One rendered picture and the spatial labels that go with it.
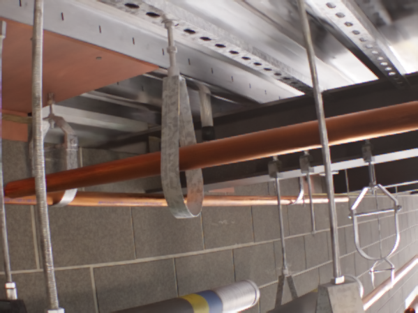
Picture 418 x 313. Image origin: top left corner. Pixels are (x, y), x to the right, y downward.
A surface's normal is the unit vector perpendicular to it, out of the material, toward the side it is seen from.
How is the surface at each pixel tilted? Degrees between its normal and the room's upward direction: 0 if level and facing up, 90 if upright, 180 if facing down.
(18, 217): 90
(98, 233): 90
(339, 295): 57
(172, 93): 74
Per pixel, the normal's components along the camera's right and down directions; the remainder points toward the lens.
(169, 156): -0.31, -0.39
